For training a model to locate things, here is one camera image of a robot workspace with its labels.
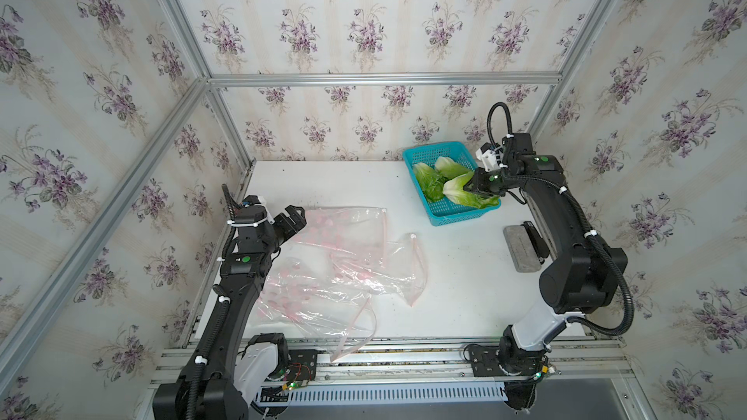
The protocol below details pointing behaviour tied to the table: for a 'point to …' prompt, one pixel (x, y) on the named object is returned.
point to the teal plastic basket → (445, 210)
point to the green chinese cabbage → (430, 181)
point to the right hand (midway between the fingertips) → (472, 186)
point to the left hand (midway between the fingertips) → (293, 217)
